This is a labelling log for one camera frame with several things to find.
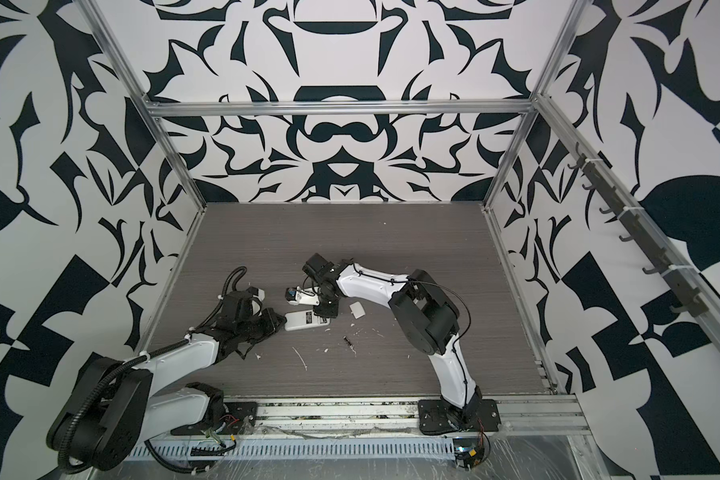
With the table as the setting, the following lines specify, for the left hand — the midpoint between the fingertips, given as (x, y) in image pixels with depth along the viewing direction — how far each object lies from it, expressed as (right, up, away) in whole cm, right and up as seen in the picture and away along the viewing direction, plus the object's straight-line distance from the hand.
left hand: (288, 315), depth 88 cm
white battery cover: (+20, +1, +3) cm, 20 cm away
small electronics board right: (+47, -27, -17) cm, 57 cm away
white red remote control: (+4, -1, +1) cm, 5 cm away
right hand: (+9, +3, +3) cm, 10 cm away
